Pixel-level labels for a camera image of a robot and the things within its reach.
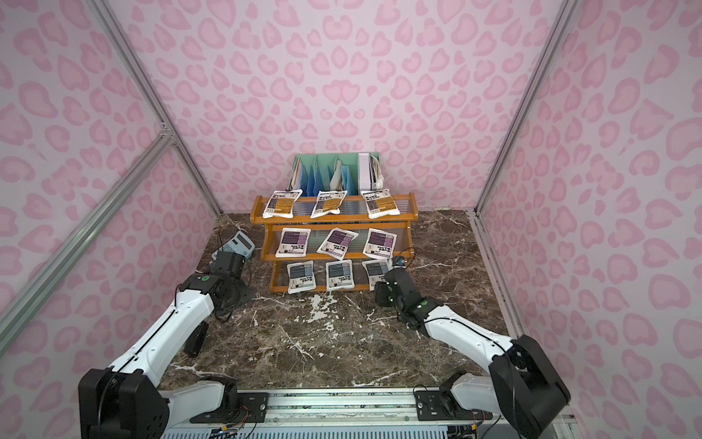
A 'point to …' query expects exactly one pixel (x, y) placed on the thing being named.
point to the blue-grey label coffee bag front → (339, 274)
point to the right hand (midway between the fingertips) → (382, 285)
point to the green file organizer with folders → (350, 172)
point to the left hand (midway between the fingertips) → (239, 294)
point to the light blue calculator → (239, 243)
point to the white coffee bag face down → (281, 204)
